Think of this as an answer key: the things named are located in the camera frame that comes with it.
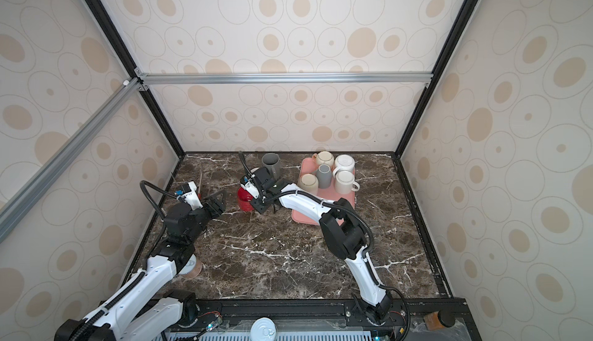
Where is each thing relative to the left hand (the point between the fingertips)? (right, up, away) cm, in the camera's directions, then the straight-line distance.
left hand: (225, 190), depth 79 cm
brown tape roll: (-12, -30, +3) cm, 32 cm away
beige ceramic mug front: (+29, +2, +19) cm, 35 cm away
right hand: (+8, -5, +14) cm, 17 cm away
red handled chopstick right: (-22, +4, +30) cm, 37 cm away
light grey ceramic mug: (+36, +5, +23) cm, 43 cm away
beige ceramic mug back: (+36, +13, +28) cm, 47 cm away
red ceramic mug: (+2, -6, +17) cm, 18 cm away
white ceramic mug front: (+44, +2, +21) cm, 49 cm away
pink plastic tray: (+29, +9, +36) cm, 47 cm away
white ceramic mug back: (+45, +11, +27) cm, 54 cm away
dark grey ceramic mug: (+12, +12, +26) cm, 31 cm away
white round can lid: (+15, -39, -12) cm, 44 cm away
